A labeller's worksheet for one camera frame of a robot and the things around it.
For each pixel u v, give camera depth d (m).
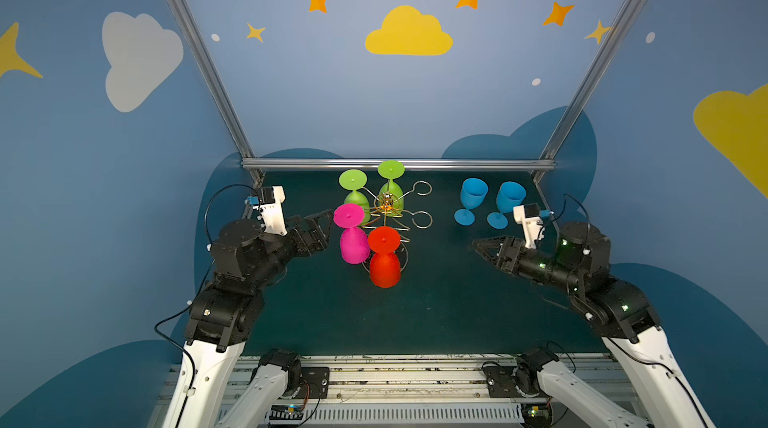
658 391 0.39
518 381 0.72
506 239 0.55
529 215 0.57
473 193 0.96
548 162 1.17
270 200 0.52
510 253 0.54
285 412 0.73
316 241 0.54
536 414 0.73
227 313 0.40
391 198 0.74
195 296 0.44
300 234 0.51
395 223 0.82
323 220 0.55
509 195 0.98
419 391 0.73
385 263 0.73
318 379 0.75
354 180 0.79
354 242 0.76
